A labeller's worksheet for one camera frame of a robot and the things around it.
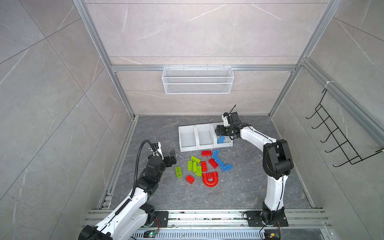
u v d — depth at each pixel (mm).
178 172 882
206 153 961
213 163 924
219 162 927
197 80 1007
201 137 1072
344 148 641
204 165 904
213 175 875
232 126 787
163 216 736
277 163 529
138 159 562
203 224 729
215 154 951
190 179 855
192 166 903
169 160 736
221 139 1035
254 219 730
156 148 686
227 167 904
